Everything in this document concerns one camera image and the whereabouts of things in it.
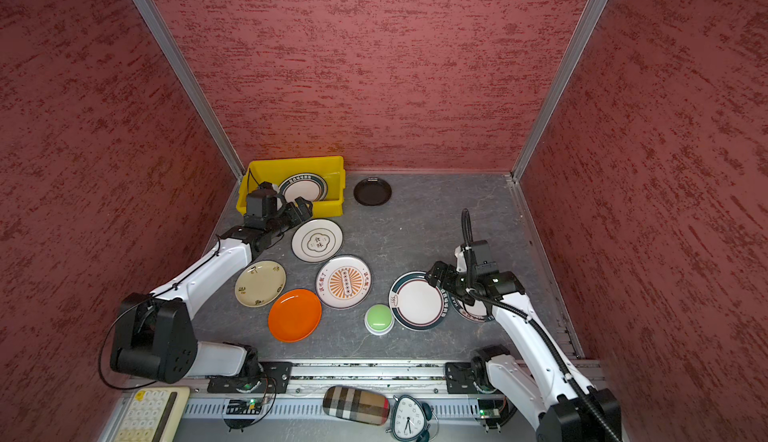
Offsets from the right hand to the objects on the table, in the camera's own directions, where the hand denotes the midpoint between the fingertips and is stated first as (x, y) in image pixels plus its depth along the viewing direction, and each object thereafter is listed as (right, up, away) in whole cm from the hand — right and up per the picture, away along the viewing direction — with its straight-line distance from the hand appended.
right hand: (435, 289), depth 80 cm
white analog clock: (-8, -25, -14) cm, 30 cm away
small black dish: (-20, +28, +35) cm, 49 cm away
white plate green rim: (-46, +30, +38) cm, 67 cm away
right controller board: (+13, -26, -9) cm, 31 cm away
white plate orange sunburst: (-27, -1, +12) cm, 30 cm away
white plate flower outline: (-38, +11, +21) cm, 44 cm away
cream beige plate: (-53, -1, +10) cm, 54 cm away
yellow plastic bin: (-37, +37, +37) cm, 64 cm away
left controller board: (-48, -26, -8) cm, 56 cm away
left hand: (-39, +20, +9) cm, 45 cm away
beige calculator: (-67, -25, -13) cm, 73 cm away
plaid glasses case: (-20, -24, -12) cm, 33 cm away
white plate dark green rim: (-5, -6, +7) cm, 10 cm away
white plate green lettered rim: (+10, -4, -6) cm, 12 cm away
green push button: (-15, -9, +3) cm, 18 cm away
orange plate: (-40, -9, +5) cm, 42 cm away
